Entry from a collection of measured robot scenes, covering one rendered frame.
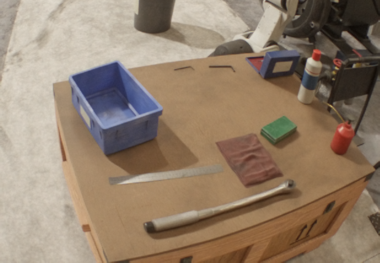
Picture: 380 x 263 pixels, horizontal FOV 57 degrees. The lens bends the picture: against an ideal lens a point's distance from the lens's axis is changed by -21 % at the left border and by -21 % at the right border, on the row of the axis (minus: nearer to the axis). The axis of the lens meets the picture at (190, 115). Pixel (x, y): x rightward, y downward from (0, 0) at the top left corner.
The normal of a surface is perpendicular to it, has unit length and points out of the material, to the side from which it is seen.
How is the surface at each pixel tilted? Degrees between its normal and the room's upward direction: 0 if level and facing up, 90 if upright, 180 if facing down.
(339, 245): 0
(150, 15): 93
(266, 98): 0
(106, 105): 0
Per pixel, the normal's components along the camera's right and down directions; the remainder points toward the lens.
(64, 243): 0.12, -0.77
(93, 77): 0.57, 0.57
